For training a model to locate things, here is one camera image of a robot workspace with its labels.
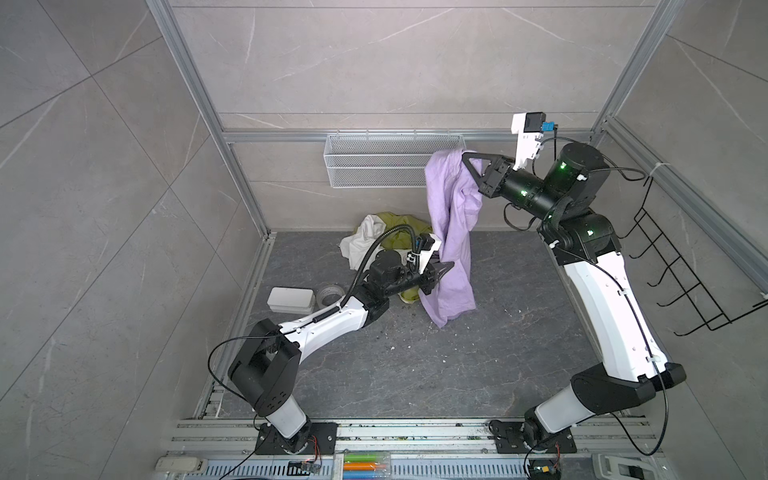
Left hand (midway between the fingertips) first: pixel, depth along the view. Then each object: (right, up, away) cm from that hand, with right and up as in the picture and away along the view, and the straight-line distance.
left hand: (452, 255), depth 73 cm
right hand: (-2, +19, -18) cm, 26 cm away
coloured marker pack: (-21, -50, -4) cm, 54 cm away
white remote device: (-64, -48, -5) cm, 81 cm away
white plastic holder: (+34, -48, -6) cm, 60 cm away
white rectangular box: (-47, -14, +22) cm, 54 cm away
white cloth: (-27, +3, +27) cm, 39 cm away
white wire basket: (-21, +31, +23) cm, 44 cm away
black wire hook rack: (+49, -12, -15) cm, 53 cm away
